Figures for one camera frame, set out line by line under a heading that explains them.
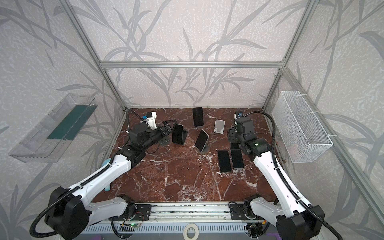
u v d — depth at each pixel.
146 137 0.62
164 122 0.68
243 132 0.56
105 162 0.92
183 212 0.75
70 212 0.39
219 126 1.04
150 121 0.69
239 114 0.65
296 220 0.36
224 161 0.92
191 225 0.70
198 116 1.03
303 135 0.62
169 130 0.67
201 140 0.90
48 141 0.64
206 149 0.95
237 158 0.97
